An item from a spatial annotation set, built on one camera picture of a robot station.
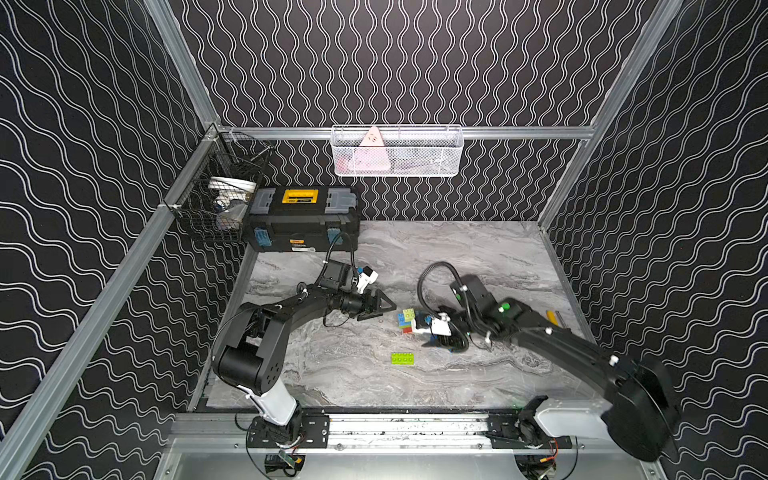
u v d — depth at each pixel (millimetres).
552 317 948
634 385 412
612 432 456
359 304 801
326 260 764
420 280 586
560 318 950
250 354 469
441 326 663
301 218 1011
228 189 796
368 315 793
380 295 799
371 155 900
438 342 689
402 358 857
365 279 853
